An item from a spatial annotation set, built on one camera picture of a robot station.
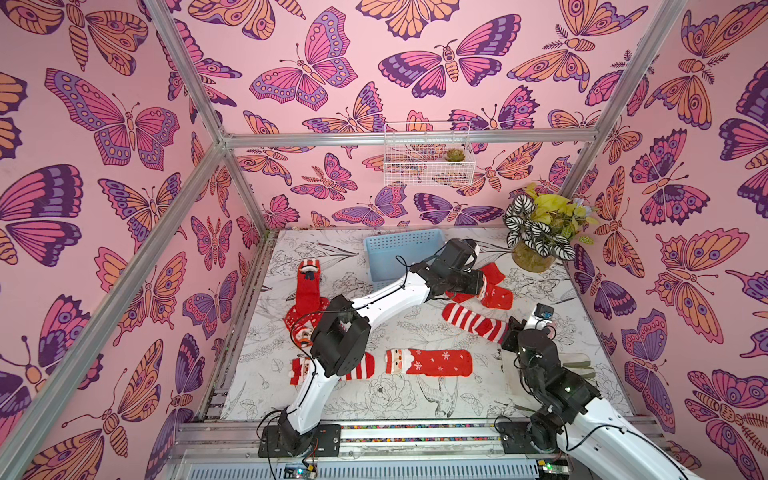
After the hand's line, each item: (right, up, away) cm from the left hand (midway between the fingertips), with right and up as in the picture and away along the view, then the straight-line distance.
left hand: (490, 283), depth 83 cm
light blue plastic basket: (-28, +7, +30) cm, 41 cm away
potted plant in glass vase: (+15, +16, +2) cm, 22 cm away
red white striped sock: (-4, -12, +11) cm, 17 cm away
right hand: (+6, -9, -3) cm, 12 cm away
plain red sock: (+7, +1, +20) cm, 21 cm away
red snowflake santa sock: (+8, -6, +16) cm, 19 cm away
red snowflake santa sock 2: (-17, -23, +2) cm, 28 cm away
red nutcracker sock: (-56, -3, +19) cm, 60 cm away
